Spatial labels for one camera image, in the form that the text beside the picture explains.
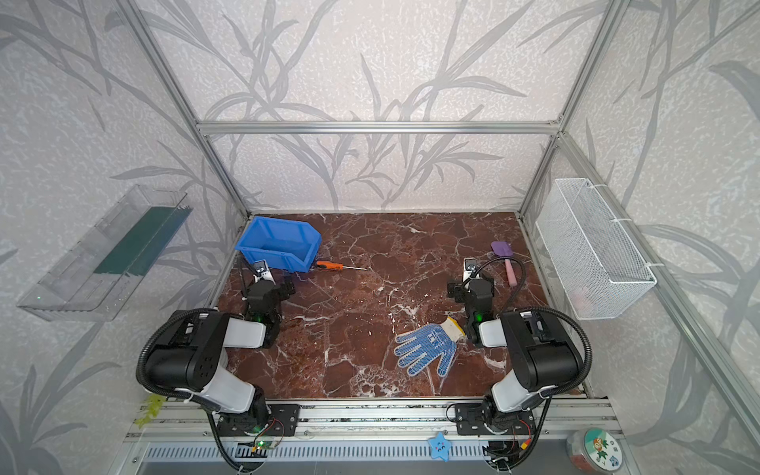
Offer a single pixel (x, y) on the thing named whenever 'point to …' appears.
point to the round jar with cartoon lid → (595, 450)
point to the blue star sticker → (440, 447)
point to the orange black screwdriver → (322, 264)
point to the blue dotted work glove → (422, 344)
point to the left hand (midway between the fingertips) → (273, 266)
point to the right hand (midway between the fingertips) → (470, 265)
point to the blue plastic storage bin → (293, 245)
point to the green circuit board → (263, 444)
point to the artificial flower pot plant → (155, 403)
